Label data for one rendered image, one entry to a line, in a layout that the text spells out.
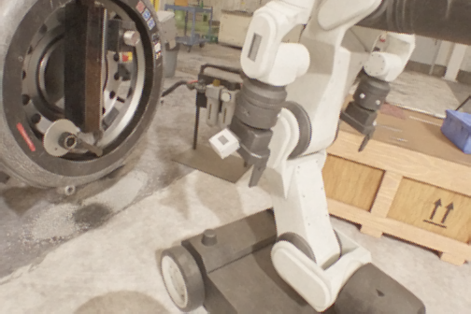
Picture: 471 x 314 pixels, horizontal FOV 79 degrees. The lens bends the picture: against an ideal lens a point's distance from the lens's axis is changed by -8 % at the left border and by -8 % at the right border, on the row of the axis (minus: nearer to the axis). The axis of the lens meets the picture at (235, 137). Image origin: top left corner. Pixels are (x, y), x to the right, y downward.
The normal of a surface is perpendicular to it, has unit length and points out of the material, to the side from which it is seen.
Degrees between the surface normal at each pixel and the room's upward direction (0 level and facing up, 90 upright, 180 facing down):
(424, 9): 113
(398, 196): 90
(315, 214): 60
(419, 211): 90
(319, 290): 90
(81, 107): 86
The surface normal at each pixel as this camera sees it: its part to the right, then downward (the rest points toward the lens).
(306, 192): 0.59, -0.13
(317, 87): -0.78, 0.14
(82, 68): -0.41, 0.24
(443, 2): -0.77, 0.48
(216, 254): 0.53, -0.37
